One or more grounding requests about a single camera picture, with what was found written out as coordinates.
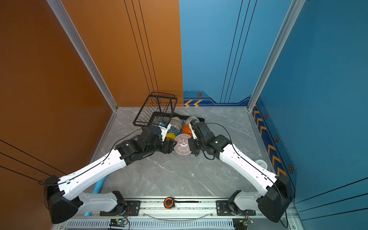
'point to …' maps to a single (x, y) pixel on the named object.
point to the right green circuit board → (241, 224)
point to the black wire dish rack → (159, 107)
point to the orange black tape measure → (169, 202)
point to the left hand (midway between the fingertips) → (173, 138)
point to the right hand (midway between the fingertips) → (191, 141)
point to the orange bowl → (187, 130)
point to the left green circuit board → (118, 222)
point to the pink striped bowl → (182, 147)
